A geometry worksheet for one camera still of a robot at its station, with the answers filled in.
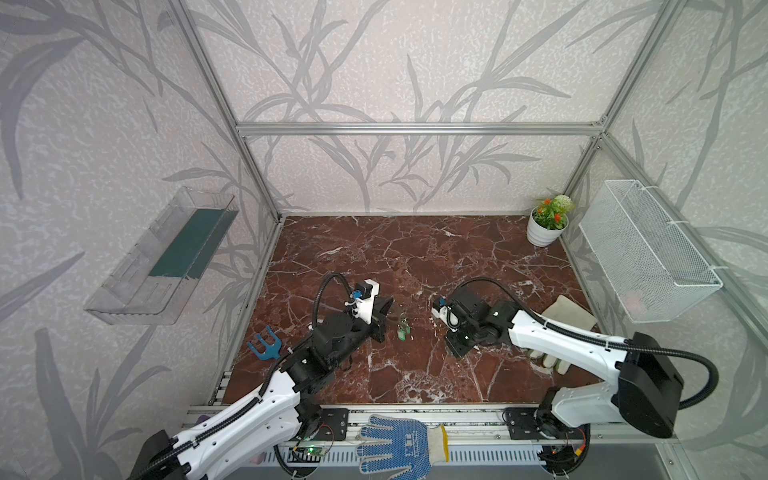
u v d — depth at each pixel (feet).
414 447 2.32
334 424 2.42
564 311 3.10
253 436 1.81
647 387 1.35
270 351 2.77
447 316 2.37
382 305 2.26
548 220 3.32
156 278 2.13
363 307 2.06
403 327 2.63
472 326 2.05
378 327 2.07
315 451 2.30
